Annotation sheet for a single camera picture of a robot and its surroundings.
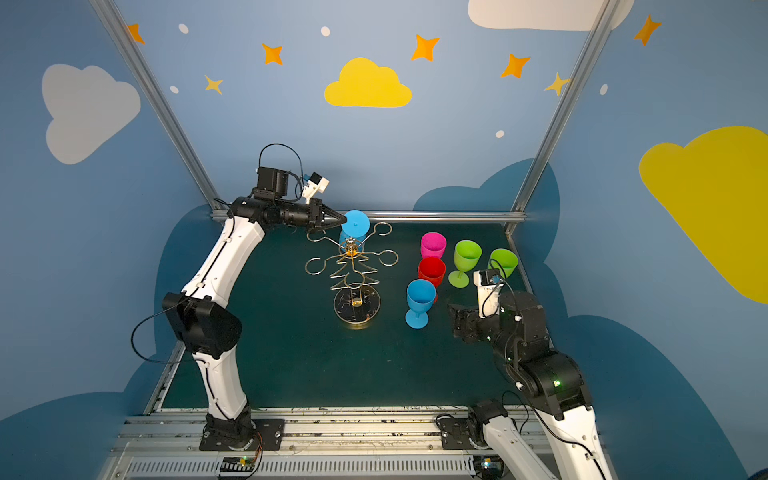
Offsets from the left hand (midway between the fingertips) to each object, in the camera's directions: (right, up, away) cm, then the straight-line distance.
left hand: (344, 218), depth 77 cm
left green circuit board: (-26, -62, -4) cm, 67 cm away
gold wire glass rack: (+1, -25, +19) cm, 32 cm away
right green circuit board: (+37, -62, -4) cm, 72 cm away
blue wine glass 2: (+22, -22, +11) cm, 33 cm away
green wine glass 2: (+50, -12, +17) cm, 54 cm away
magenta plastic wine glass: (+27, -6, +22) cm, 35 cm away
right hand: (+30, -20, -11) cm, 37 cm away
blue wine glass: (+3, -2, -1) cm, 4 cm away
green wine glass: (+37, -10, +16) cm, 41 cm away
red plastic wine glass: (+27, -14, +22) cm, 38 cm away
